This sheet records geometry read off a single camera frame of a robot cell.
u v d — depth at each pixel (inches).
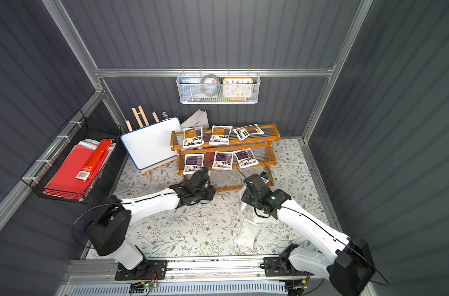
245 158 35.1
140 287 28.1
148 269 28.4
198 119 37.9
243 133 31.7
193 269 29.7
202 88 34.4
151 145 36.2
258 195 23.5
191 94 33.9
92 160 28.4
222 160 35.1
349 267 15.3
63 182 26.8
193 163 35.0
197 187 27.3
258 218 25.7
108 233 17.7
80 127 30.8
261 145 37.3
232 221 34.1
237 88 34.7
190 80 34.9
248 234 31.9
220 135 31.7
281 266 26.9
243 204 32.1
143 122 35.0
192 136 31.6
